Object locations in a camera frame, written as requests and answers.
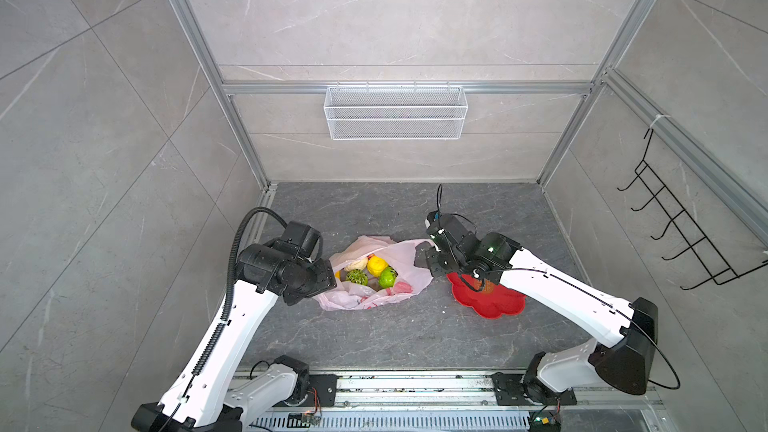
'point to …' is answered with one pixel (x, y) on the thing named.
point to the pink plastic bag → (412, 273)
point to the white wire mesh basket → (390, 113)
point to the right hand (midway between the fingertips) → (431, 254)
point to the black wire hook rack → (717, 266)
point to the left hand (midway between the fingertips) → (324, 278)
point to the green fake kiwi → (357, 276)
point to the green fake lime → (387, 278)
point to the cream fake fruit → (358, 264)
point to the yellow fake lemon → (376, 265)
